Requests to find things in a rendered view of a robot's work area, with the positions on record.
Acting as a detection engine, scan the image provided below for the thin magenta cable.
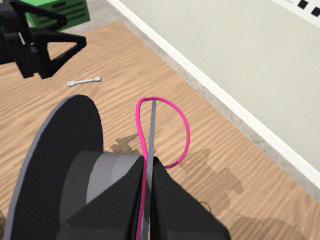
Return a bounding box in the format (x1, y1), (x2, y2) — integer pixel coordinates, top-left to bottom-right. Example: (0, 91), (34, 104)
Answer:
(136, 96), (190, 240)

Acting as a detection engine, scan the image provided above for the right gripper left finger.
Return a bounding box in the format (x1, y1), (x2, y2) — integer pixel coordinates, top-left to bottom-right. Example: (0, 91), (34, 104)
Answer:
(55, 156), (144, 240)

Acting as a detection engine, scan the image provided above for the black cable reel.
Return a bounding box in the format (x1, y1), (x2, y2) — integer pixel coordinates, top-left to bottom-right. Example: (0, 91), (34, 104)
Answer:
(3, 94), (156, 240)

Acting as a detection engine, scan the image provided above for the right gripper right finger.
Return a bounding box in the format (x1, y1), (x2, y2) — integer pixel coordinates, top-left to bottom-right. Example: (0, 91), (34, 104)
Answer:
(150, 156), (232, 240)

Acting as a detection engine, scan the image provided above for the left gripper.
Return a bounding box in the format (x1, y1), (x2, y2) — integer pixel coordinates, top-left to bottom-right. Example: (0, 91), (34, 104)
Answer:
(0, 0), (87, 79)

